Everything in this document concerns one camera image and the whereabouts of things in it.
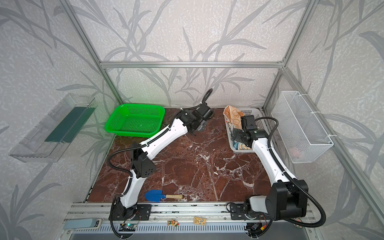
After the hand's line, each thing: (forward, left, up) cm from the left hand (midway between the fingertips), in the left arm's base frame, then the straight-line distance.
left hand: (195, 115), depth 85 cm
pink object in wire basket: (-22, -49, -1) cm, 54 cm away
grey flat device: (-51, +50, -17) cm, 73 cm away
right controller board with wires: (-50, -33, -26) cm, 65 cm away
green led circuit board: (-51, +32, -23) cm, 64 cm away
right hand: (-7, -27, -6) cm, 29 cm away
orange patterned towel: (+13, -26, -15) cm, 33 cm away
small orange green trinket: (-50, +10, -21) cm, 55 cm away
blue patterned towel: (-11, -27, -15) cm, 33 cm away
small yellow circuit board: (-49, -4, -20) cm, 53 cm away
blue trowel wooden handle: (-38, +20, -23) cm, 48 cm away
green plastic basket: (+15, +47, -23) cm, 54 cm away
